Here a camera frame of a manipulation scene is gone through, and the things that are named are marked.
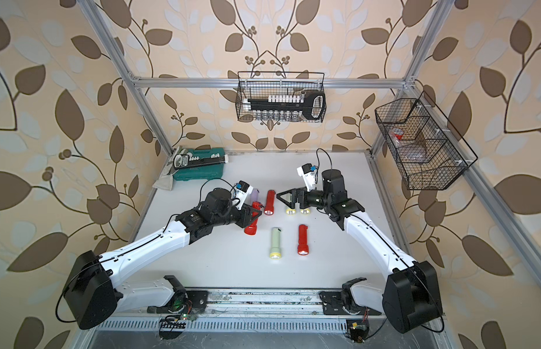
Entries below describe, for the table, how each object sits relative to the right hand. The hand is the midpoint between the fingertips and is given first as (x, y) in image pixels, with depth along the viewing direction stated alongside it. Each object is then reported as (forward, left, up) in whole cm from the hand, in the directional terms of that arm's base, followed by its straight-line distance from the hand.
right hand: (286, 194), depth 78 cm
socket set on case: (+32, +50, -14) cm, 61 cm away
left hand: (-3, +11, -3) cm, 12 cm away
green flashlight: (+4, -2, -19) cm, 19 cm away
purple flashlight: (+4, -9, -20) cm, 22 cm away
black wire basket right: (+7, -49, +12) cm, 51 cm away
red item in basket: (+18, -43, +12) cm, 48 cm away
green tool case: (+26, +38, -16) cm, 49 cm away
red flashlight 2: (-13, -6, -20) cm, 24 cm away
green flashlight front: (-14, +5, -18) cm, 24 cm away
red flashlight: (-9, +13, -8) cm, 18 cm away
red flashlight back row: (+9, +7, -20) cm, 23 cm away
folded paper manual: (+24, +59, -20) cm, 67 cm away
